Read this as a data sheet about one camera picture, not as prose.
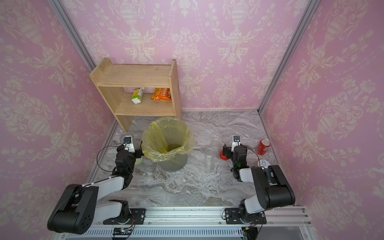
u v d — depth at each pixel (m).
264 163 0.86
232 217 0.73
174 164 0.81
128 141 0.74
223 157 0.92
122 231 0.72
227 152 0.86
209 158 0.83
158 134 0.83
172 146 0.97
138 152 0.79
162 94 0.95
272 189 0.45
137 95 0.95
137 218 0.74
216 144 0.91
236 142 0.80
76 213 0.42
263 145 0.89
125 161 0.69
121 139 0.91
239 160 0.71
